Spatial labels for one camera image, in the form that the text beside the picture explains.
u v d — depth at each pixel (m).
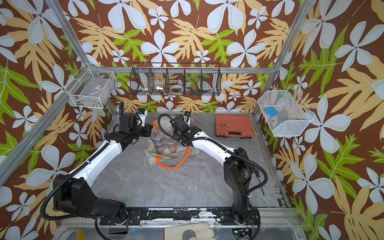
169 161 0.93
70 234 0.70
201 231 0.70
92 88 0.86
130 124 0.64
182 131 0.66
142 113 0.73
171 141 0.88
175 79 0.98
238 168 0.48
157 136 0.84
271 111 0.86
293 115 0.78
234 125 1.08
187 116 0.75
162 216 0.75
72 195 0.41
